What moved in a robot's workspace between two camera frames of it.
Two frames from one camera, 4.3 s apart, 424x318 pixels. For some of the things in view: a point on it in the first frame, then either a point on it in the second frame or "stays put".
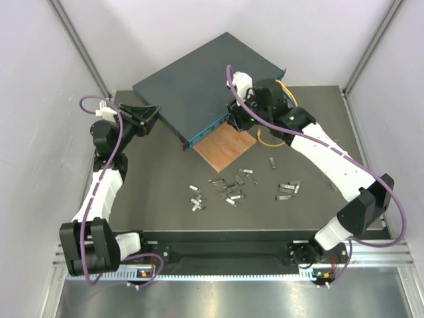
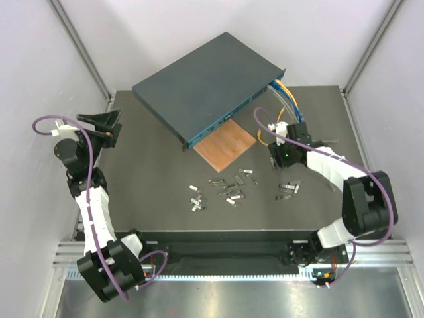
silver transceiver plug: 217,183 stays put
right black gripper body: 242,118 → 283,154
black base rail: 222,251 stays put
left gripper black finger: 246,171 stays put
